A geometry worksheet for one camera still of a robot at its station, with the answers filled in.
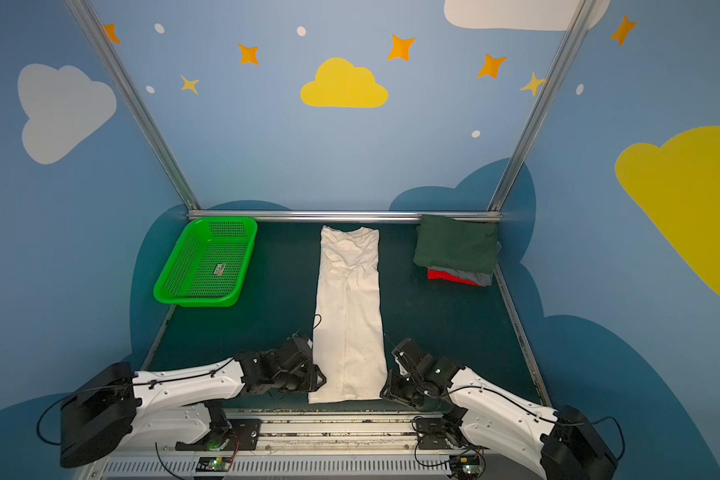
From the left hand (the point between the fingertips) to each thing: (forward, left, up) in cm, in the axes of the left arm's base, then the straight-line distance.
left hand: (325, 388), depth 80 cm
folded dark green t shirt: (+50, -39, +5) cm, 64 cm away
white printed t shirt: (+10, -6, -2) cm, 12 cm away
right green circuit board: (-17, -35, -3) cm, 39 cm away
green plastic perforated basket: (+43, +48, -2) cm, 64 cm away
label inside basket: (+41, +43, -2) cm, 59 cm away
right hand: (-1, -17, 0) cm, 17 cm away
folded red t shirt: (+37, -36, +2) cm, 52 cm away
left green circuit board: (-17, +26, -2) cm, 31 cm away
